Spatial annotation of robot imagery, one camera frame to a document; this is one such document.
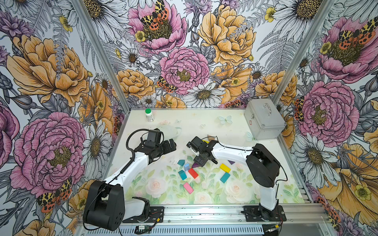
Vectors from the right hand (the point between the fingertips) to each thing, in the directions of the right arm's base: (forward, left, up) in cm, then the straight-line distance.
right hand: (204, 158), depth 92 cm
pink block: (-17, +10, -2) cm, 19 cm away
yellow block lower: (-6, -12, -1) cm, 13 cm away
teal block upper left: (-2, +14, -1) cm, 14 cm away
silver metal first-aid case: (+19, -39, +13) cm, 46 cm away
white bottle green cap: (+33, +38, +6) cm, 51 cm away
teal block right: (-11, -11, -3) cm, 16 cm away
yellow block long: (-4, 0, +23) cm, 24 cm away
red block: (-9, +7, -1) cm, 11 cm away
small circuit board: (-34, +32, -4) cm, 47 cm away
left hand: (+2, +20, +8) cm, 22 cm away
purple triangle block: (-6, +5, +3) cm, 9 cm away
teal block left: (-9, +13, -2) cm, 16 cm away
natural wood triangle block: (+15, -6, -1) cm, 16 cm away
